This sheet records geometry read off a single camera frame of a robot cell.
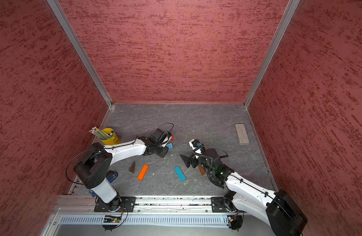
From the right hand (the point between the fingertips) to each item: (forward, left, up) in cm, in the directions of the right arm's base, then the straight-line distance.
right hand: (186, 153), depth 80 cm
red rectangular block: (+14, +9, -7) cm, 18 cm away
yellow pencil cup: (+12, +46, -2) cm, 47 cm away
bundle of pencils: (+13, +52, +3) cm, 54 cm away
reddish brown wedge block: (-6, -9, -12) cm, 16 cm away
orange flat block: (-6, +26, -11) cm, 30 cm away
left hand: (+6, +15, -10) cm, 19 cm away
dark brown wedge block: (-3, +33, -11) cm, 35 cm away
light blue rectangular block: (+9, +11, -9) cm, 17 cm away
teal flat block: (-8, +4, -11) cm, 14 cm away
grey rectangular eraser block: (+18, -39, -11) cm, 45 cm away
